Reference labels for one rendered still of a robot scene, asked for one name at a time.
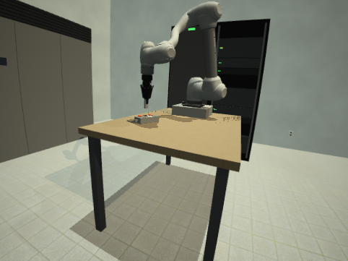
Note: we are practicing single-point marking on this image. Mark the white power strip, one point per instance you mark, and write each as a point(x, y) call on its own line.
point(145, 119)

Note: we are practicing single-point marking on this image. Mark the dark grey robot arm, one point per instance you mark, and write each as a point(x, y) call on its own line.
point(206, 16)

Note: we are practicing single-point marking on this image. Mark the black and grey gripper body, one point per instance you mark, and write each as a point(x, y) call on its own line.
point(147, 79)

